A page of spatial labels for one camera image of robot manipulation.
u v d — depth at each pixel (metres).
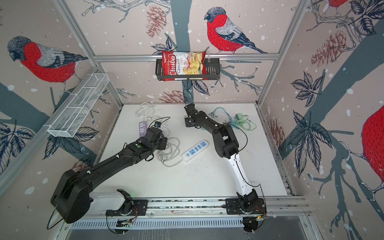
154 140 0.66
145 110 1.14
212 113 1.14
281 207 0.74
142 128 1.03
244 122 1.07
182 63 0.88
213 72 0.95
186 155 0.90
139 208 0.73
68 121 0.71
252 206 0.68
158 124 0.74
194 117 0.80
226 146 0.62
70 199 0.40
